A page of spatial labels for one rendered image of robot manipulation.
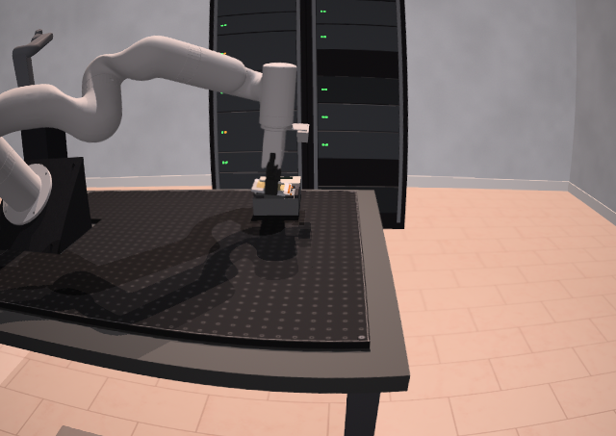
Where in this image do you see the white cassette with orange tabs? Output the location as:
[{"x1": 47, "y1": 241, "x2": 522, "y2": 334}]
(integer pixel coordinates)
[{"x1": 251, "y1": 179, "x2": 293, "y2": 196}]

